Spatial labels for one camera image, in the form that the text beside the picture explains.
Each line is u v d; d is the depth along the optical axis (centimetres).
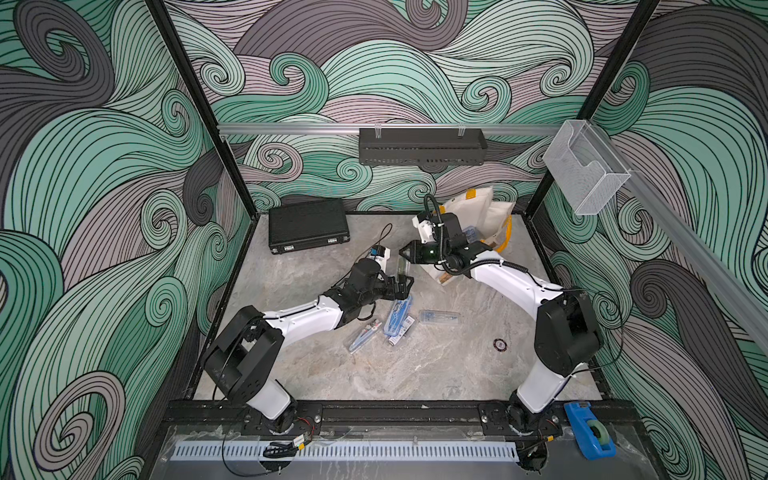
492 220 104
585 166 78
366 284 66
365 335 87
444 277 100
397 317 90
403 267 85
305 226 111
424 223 79
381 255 76
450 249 68
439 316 90
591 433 67
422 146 96
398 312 90
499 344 86
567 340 46
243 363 43
